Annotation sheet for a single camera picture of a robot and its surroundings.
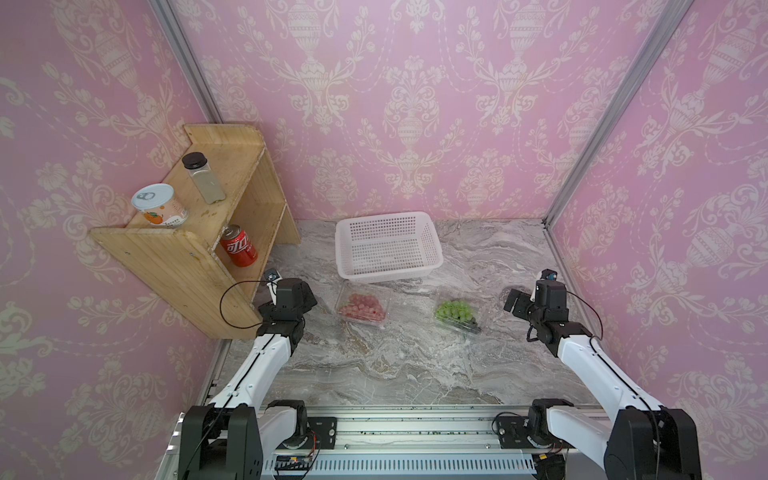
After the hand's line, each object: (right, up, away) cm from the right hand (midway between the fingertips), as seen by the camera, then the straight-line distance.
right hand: (526, 297), depth 87 cm
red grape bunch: (-48, -4, +4) cm, 49 cm away
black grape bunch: (-16, -9, -1) cm, 18 cm away
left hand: (-69, 0, 0) cm, 69 cm away
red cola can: (-78, +15, -13) cm, 81 cm away
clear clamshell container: (-21, -9, +3) cm, 22 cm away
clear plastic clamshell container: (-43, -1, +16) cm, 46 cm away
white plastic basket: (-42, +15, +26) cm, 51 cm away
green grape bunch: (-20, -4, +2) cm, 21 cm away
